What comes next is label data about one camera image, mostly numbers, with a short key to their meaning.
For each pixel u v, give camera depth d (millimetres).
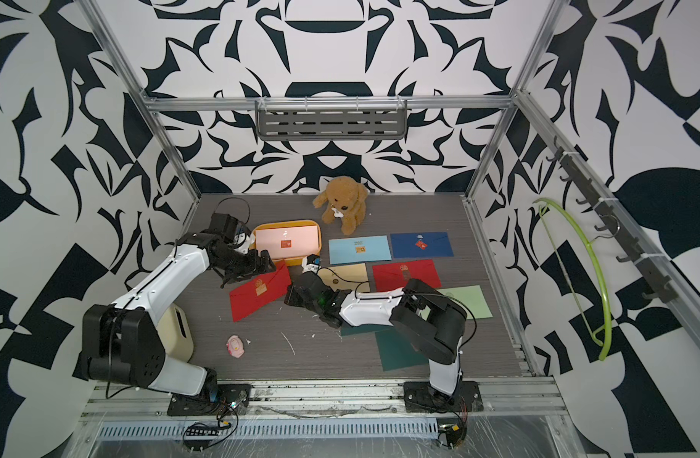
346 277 831
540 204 794
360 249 1046
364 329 874
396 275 1002
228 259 711
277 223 1027
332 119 936
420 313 523
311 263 792
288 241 1020
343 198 964
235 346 811
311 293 669
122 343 476
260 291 906
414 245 1055
